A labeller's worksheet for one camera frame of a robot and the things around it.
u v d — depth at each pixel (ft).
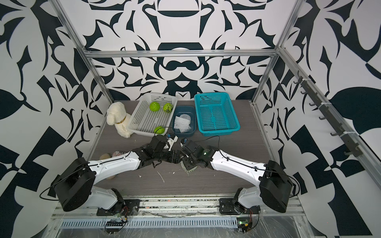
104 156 2.92
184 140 2.39
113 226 2.39
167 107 3.54
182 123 3.24
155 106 3.55
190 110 3.46
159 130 3.11
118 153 2.92
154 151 2.14
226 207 2.43
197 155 1.98
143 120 3.53
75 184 1.39
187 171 2.72
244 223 2.30
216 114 3.66
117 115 2.88
